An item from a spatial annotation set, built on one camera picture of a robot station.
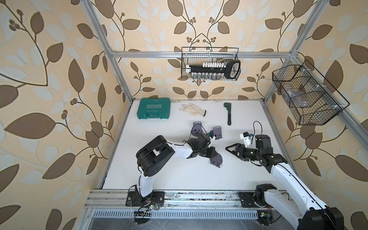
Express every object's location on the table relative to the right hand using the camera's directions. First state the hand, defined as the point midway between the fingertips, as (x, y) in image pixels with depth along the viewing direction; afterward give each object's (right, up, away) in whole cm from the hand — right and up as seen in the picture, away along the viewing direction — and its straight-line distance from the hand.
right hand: (229, 150), depth 80 cm
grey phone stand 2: (-5, +9, +15) cm, 18 cm away
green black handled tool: (+10, +27, +35) cm, 46 cm away
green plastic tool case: (-50, +26, +29) cm, 63 cm away
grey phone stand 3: (-6, -8, +8) cm, 12 cm away
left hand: (-6, -3, +8) cm, 10 cm away
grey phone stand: (-18, +10, +16) cm, 26 cm away
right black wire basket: (+41, +28, -7) cm, 51 cm away
